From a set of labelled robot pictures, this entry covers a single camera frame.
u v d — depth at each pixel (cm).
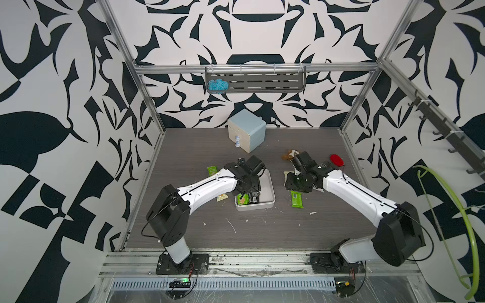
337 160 105
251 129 99
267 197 92
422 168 69
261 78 96
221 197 92
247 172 61
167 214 45
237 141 106
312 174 60
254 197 89
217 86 92
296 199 91
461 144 55
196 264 74
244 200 87
